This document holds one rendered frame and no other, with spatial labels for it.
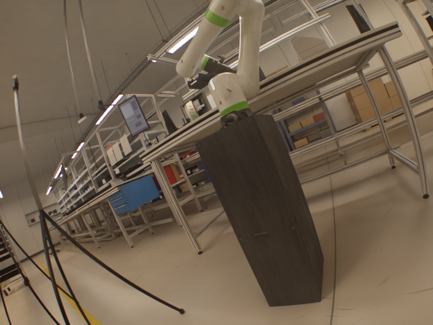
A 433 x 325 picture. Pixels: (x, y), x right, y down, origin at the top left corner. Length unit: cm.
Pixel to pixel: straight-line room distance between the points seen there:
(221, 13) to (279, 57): 481
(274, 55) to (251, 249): 527
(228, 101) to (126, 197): 211
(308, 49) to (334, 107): 431
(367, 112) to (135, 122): 416
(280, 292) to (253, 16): 122
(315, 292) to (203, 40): 118
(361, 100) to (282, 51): 244
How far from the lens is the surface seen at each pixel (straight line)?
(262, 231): 75
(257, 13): 102
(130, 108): 284
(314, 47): 115
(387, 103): 462
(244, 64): 99
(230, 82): 86
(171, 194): 172
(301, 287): 89
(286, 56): 563
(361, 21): 348
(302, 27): 207
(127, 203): 268
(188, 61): 104
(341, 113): 540
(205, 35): 96
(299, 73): 110
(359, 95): 447
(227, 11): 90
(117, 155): 364
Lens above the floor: 72
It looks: 1 degrees down
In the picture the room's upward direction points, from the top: 24 degrees counter-clockwise
